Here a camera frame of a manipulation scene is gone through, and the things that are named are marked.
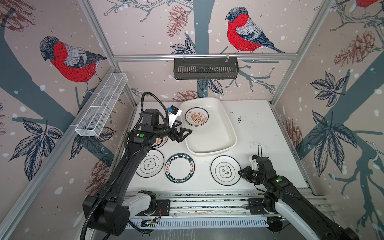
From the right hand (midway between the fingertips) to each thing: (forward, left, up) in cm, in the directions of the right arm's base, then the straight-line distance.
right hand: (237, 174), depth 83 cm
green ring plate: (+2, +34, +1) cm, 34 cm away
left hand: (+11, +29, +29) cm, 42 cm away
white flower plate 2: (+3, +51, +1) cm, 51 cm away
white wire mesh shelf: (+11, +74, +32) cm, 81 cm away
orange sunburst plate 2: (+2, +39, +30) cm, 49 cm away
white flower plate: (+2, +7, -1) cm, 8 cm away
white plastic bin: (+28, +10, -2) cm, 30 cm away
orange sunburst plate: (+41, +26, +2) cm, 48 cm away
